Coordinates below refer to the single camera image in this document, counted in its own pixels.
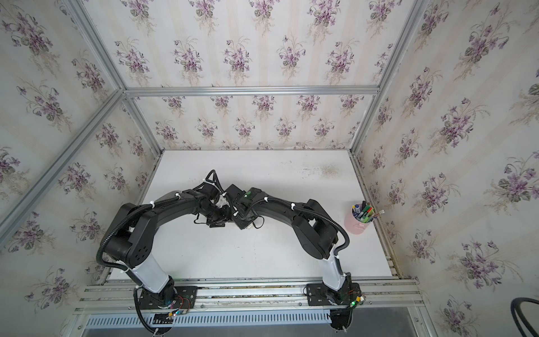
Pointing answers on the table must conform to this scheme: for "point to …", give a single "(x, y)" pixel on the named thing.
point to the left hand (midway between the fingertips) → (233, 222)
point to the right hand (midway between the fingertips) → (247, 221)
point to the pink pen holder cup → (359, 218)
